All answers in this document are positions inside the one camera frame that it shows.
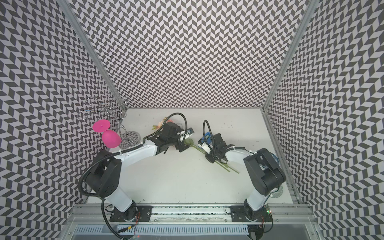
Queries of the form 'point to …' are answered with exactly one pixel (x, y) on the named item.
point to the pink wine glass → (110, 138)
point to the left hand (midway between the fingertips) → (185, 137)
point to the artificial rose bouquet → (190, 142)
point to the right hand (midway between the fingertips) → (208, 155)
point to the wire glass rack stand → (113, 109)
